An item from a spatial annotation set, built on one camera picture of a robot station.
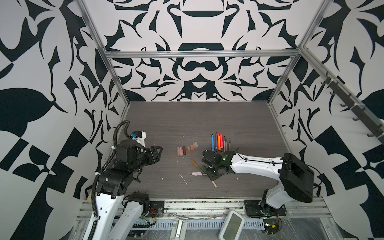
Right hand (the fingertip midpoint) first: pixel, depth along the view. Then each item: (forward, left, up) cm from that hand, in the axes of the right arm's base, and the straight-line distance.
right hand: (211, 173), depth 83 cm
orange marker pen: (+21, -7, -2) cm, 22 cm away
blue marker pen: (+24, -3, -2) cm, 24 cm away
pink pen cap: (+15, +17, -2) cm, 23 cm away
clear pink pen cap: (+18, +9, -2) cm, 21 cm away
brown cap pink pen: (+20, -10, -2) cm, 22 cm away
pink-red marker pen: (+22, -9, -2) cm, 24 cm away
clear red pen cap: (+16, +12, -1) cm, 20 cm away
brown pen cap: (+15, +15, -2) cm, 22 cm away
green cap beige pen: (-2, +3, +8) cm, 9 cm away
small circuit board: (-23, -26, -4) cm, 36 cm away
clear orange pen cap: (+17, +11, -1) cm, 20 cm away
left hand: (+5, +25, +23) cm, 35 cm away
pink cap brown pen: (+1, +9, -2) cm, 9 cm away
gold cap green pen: (+6, +8, -2) cm, 10 cm away
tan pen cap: (+15, +19, -1) cm, 24 cm away
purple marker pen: (+22, -5, -3) cm, 23 cm away
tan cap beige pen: (+19, -14, -2) cm, 23 cm away
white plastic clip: (-25, +16, 0) cm, 29 cm away
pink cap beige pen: (+18, -11, -3) cm, 21 cm away
